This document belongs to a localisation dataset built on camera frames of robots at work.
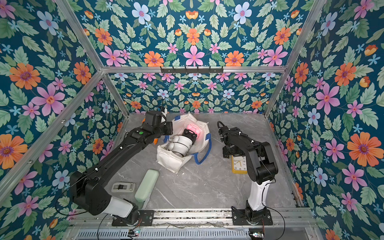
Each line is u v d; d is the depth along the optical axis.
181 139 0.91
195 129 0.95
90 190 0.41
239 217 0.73
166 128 0.73
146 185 0.82
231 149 0.79
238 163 0.91
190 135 0.93
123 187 0.80
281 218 0.75
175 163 0.80
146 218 0.73
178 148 0.88
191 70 0.92
